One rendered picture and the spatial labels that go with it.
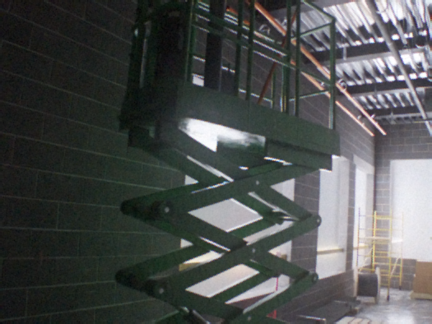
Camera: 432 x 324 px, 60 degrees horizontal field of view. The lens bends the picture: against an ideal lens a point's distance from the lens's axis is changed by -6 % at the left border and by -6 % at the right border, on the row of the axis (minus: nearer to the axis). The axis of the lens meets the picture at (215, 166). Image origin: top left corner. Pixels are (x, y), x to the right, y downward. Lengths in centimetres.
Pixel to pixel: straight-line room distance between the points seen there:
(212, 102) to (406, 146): 965
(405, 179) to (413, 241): 168
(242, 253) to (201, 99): 99
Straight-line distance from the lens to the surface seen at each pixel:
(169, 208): 220
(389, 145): 1173
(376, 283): 876
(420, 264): 1012
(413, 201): 1161
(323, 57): 710
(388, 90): 844
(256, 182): 262
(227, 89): 316
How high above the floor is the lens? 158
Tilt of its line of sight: 8 degrees up
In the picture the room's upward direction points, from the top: 4 degrees clockwise
